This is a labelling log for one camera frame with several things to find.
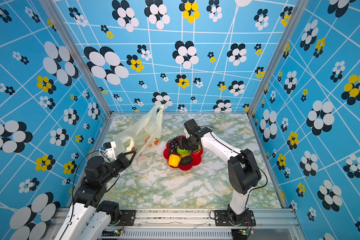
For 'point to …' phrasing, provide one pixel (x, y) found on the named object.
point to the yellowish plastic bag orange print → (144, 133)
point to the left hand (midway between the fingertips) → (136, 152)
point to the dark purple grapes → (173, 144)
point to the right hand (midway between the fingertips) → (183, 146)
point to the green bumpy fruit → (183, 151)
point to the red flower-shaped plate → (196, 157)
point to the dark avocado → (185, 161)
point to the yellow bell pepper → (174, 160)
